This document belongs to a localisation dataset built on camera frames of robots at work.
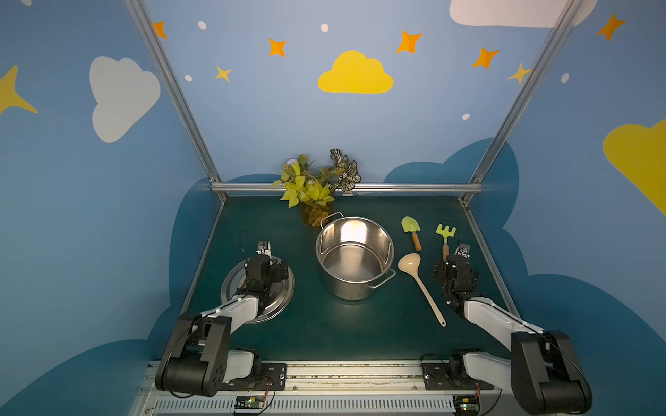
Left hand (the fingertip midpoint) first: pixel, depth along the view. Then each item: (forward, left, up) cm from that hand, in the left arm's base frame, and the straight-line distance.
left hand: (270, 258), depth 92 cm
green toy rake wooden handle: (+18, -70, -6) cm, 73 cm away
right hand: (-1, -67, +1) cm, 67 cm away
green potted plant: (+18, -15, +17) cm, 29 cm away
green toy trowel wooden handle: (+22, -56, -7) cm, 61 cm away
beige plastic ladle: (+2, -52, -4) cm, 52 cm away
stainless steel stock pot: (+6, -31, -7) cm, 33 cm away
